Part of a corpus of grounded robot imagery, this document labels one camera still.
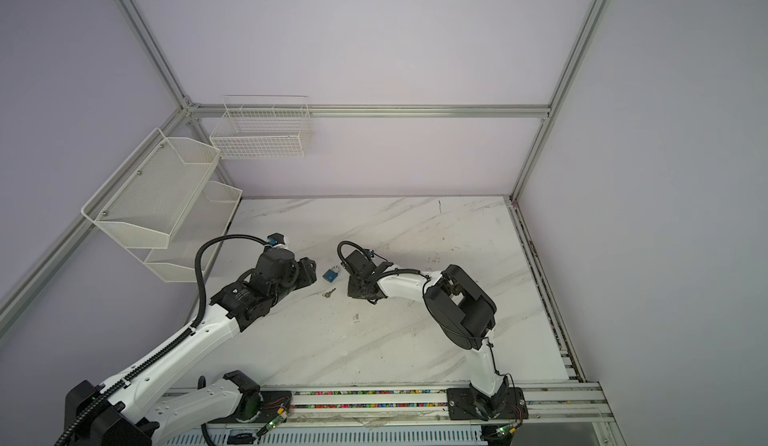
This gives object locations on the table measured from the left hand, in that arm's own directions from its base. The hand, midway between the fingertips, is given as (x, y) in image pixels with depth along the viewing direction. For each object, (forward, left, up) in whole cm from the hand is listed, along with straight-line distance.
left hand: (306, 268), depth 79 cm
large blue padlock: (+8, -3, -17) cm, 19 cm away
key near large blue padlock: (+1, -3, -17) cm, 18 cm away
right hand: (+2, -11, -16) cm, 20 cm away
